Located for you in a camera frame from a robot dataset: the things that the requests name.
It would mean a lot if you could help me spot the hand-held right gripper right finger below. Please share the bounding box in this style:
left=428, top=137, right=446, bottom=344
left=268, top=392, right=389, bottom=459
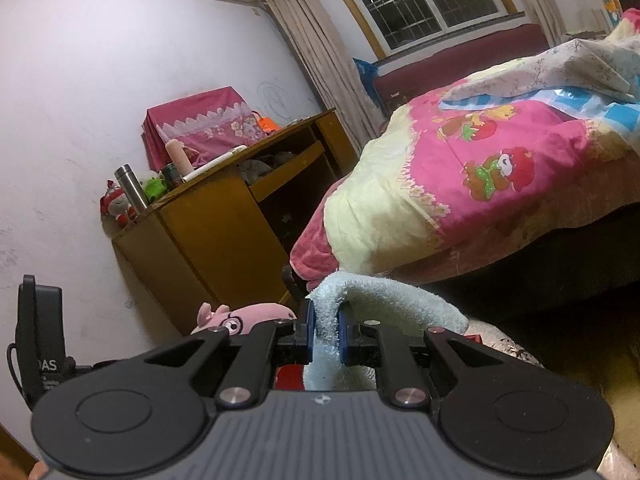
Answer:
left=337, top=305, right=546, bottom=407

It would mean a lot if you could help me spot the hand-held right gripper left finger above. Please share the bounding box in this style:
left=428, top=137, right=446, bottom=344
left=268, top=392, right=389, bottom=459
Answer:
left=100, top=300, right=317, bottom=408

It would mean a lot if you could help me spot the pink pig plush toy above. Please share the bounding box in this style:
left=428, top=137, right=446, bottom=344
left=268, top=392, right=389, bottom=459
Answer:
left=190, top=301, right=297, bottom=337

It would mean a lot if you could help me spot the red box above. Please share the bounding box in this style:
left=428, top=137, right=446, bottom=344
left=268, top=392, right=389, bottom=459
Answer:
left=275, top=332, right=483, bottom=392

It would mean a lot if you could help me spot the mint green towel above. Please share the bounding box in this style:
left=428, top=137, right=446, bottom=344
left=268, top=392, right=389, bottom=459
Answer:
left=304, top=271, right=468, bottom=391

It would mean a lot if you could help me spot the wooden desk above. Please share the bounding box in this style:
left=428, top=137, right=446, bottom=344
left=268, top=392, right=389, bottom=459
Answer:
left=111, top=106, right=358, bottom=336

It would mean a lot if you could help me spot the red plush doll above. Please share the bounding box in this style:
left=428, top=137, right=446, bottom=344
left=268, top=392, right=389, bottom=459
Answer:
left=100, top=180, right=138, bottom=231

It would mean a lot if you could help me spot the steel thermos flask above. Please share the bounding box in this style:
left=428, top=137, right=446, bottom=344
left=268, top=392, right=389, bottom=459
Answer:
left=114, top=164, right=151, bottom=213

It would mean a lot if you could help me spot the crumpled grey cloth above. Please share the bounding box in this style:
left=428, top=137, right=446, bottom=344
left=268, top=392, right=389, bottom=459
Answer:
left=239, top=151, right=301, bottom=183

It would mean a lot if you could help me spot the green plush toy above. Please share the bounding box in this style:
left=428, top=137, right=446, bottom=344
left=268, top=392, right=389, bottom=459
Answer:
left=142, top=170, right=168, bottom=203

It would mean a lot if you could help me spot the white rolled paper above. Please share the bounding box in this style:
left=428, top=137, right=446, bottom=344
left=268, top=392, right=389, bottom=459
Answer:
left=182, top=145, right=248, bottom=183

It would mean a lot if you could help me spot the dark jar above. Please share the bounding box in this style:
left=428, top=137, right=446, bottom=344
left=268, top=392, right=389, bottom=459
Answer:
left=161, top=162, right=185, bottom=191

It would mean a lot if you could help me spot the pale pink bottle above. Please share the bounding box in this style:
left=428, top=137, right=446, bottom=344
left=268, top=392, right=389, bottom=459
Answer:
left=166, top=141, right=193, bottom=173

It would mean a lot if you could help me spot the pink lace-trimmed cloth cover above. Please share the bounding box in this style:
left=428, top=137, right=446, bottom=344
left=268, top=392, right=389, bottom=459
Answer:
left=144, top=87, right=263, bottom=171

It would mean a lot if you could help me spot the blue bag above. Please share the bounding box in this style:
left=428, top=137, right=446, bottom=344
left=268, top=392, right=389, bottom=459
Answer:
left=352, top=57, right=383, bottom=111

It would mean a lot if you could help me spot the beige curtain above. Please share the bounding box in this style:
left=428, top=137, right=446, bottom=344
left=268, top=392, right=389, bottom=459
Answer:
left=252, top=0, right=386, bottom=153
left=505, top=0, right=568, bottom=46

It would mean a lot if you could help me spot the maroon padded board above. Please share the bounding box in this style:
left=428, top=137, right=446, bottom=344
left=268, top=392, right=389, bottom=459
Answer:
left=372, top=22, right=551, bottom=103

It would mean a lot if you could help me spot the barred window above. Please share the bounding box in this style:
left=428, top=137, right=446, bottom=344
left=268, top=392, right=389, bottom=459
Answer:
left=317, top=0, right=526, bottom=58

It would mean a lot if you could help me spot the light blue printed sheet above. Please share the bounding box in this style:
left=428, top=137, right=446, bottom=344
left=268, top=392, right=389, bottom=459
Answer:
left=440, top=35, right=640, bottom=131

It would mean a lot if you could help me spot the black cable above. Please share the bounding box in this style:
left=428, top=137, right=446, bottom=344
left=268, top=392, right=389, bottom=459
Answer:
left=6, top=342, right=26, bottom=396

